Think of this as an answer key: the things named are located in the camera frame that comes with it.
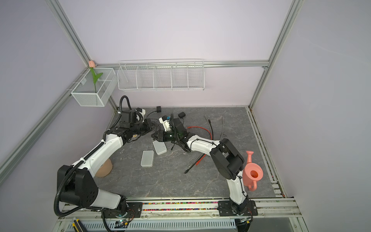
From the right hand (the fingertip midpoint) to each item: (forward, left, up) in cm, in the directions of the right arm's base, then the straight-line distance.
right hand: (152, 137), depth 83 cm
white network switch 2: (+2, -1, -16) cm, 16 cm away
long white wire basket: (+42, -2, +14) cm, 44 cm away
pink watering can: (-19, -54, -6) cm, 58 cm away
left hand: (+5, -3, +4) cm, 7 cm away
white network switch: (-7, +5, -15) cm, 18 cm away
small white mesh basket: (+23, +42, +15) cm, 50 cm away
